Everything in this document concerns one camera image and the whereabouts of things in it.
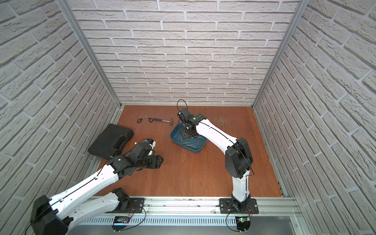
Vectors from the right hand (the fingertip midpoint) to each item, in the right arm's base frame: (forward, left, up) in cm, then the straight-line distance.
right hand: (189, 133), depth 88 cm
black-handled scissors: (+23, +37, -11) cm, 45 cm away
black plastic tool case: (+1, +52, -7) cm, 52 cm away
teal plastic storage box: (-1, -3, -13) cm, 13 cm away
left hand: (-14, +17, -1) cm, 22 cm away
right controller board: (-46, -24, -14) cm, 54 cm away
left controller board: (-42, +37, -14) cm, 57 cm away
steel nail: (-1, -1, -13) cm, 13 cm away
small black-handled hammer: (+19, +14, -11) cm, 26 cm away
